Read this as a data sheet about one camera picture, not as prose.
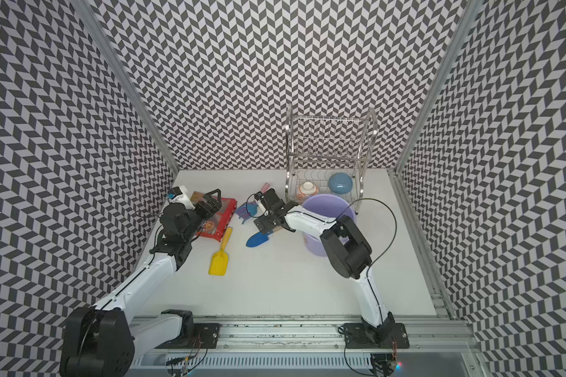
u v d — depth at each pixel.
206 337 0.72
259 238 0.94
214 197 0.76
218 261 0.87
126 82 0.87
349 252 0.53
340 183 1.04
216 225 0.96
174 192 0.71
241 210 1.02
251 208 1.03
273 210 0.75
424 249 0.97
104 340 0.40
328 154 0.81
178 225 0.62
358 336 0.73
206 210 0.73
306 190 1.00
